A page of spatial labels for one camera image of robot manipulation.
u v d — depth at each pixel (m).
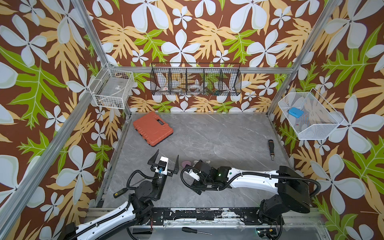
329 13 0.70
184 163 0.90
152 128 1.05
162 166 0.56
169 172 0.63
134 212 0.55
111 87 0.86
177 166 0.67
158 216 0.74
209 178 0.62
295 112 0.84
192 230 0.70
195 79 0.98
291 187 0.43
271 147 0.99
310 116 0.80
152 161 0.64
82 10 0.69
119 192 0.80
